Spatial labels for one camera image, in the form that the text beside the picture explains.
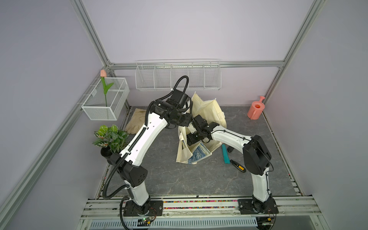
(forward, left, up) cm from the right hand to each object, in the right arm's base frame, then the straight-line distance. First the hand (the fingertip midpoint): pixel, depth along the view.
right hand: (189, 138), depth 92 cm
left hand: (-3, +1, +21) cm, 21 cm away
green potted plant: (-10, +40, +14) cm, 44 cm away
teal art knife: (-12, -24, -8) cm, 28 cm away
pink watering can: (+23, -50, +2) cm, 55 cm away
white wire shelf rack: (+43, +21, +19) cm, 52 cm away
